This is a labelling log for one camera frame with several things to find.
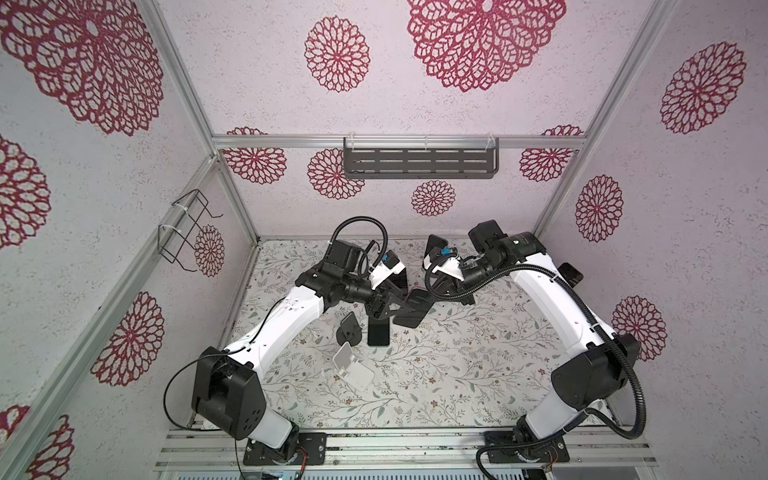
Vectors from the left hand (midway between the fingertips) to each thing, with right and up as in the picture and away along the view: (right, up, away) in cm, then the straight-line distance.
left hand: (400, 305), depth 74 cm
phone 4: (+50, +7, +12) cm, 52 cm away
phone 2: (+4, +1, -4) cm, 6 cm away
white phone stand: (-13, -20, +11) cm, 27 cm away
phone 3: (+13, +18, +26) cm, 34 cm away
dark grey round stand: (-14, -10, +16) cm, 23 cm away
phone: (-6, -11, +21) cm, 25 cm away
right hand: (+8, +4, -1) cm, 9 cm away
